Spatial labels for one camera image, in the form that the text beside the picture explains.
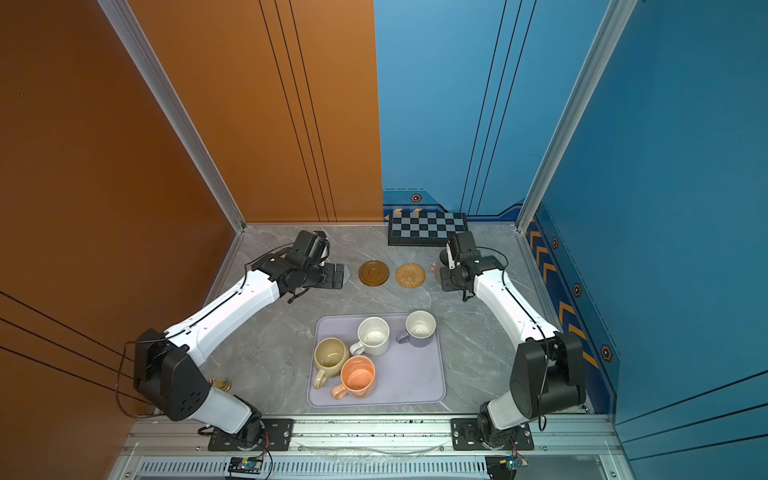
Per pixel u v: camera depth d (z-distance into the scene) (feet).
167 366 1.35
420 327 2.98
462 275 2.00
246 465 2.37
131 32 2.36
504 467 2.31
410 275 3.43
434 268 3.57
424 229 3.80
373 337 2.93
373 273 3.46
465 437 2.38
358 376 2.68
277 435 2.42
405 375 2.78
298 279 1.96
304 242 2.12
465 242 2.23
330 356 2.79
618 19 2.28
